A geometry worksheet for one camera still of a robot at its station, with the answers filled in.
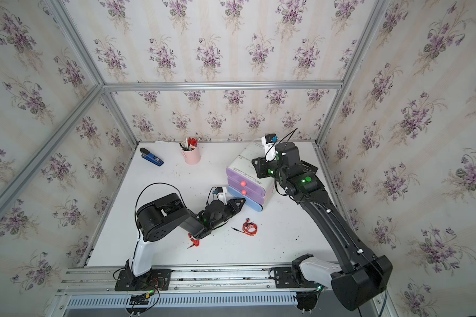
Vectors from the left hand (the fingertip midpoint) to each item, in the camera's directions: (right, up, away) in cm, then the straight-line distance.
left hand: (248, 203), depth 89 cm
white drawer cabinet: (-3, +18, -7) cm, 20 cm away
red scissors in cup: (-30, +30, +17) cm, 46 cm away
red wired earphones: (-22, -15, -7) cm, 28 cm away
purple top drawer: (-2, +12, -11) cm, 16 cm away
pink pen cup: (-30, +22, +15) cm, 39 cm away
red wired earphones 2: (0, -10, -3) cm, 11 cm away
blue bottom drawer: (0, +1, -1) cm, 2 cm away
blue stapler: (-57, +23, +21) cm, 65 cm away
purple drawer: (-1, +7, -5) cm, 9 cm away
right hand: (+3, +20, -17) cm, 26 cm away
